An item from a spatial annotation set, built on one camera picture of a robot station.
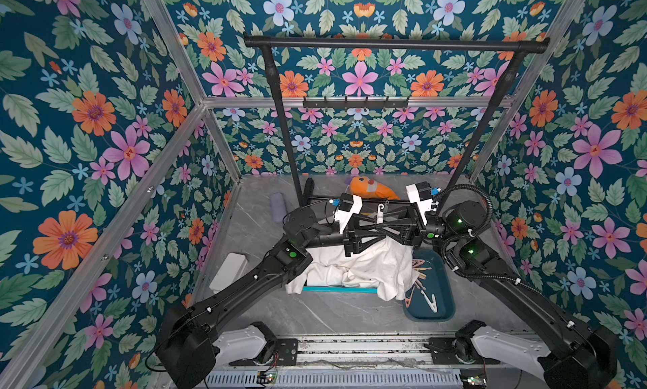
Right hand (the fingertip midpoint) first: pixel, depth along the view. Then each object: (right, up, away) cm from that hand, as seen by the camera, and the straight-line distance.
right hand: (383, 218), depth 57 cm
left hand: (0, -4, 0) cm, 4 cm away
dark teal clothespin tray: (+22, -23, +28) cm, 42 cm away
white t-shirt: (+3, -16, +19) cm, 25 cm away
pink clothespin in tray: (+12, -29, +25) cm, 40 cm away
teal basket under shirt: (-6, -24, +21) cm, 33 cm away
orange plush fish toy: (0, +9, +47) cm, 48 cm away
